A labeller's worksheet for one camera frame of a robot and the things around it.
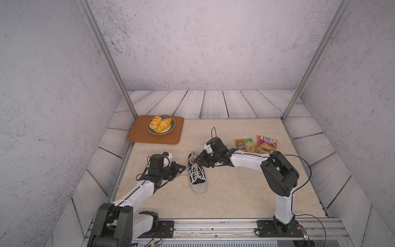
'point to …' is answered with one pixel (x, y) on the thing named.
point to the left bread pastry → (154, 122)
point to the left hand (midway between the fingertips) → (187, 167)
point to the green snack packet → (246, 144)
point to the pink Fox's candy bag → (265, 145)
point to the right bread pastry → (163, 125)
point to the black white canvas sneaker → (199, 186)
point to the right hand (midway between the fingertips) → (195, 162)
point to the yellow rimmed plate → (163, 116)
